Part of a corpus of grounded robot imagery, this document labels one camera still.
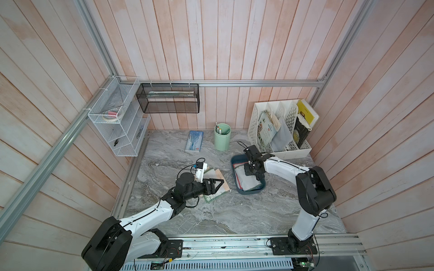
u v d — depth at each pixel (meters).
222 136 1.01
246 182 0.92
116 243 0.40
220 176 0.95
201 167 0.73
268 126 0.97
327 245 0.76
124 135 0.77
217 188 0.72
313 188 0.49
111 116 0.75
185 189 0.62
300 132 0.99
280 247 0.73
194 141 1.13
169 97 1.03
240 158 0.98
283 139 0.96
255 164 0.70
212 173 0.95
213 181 0.70
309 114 0.93
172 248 0.73
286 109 1.05
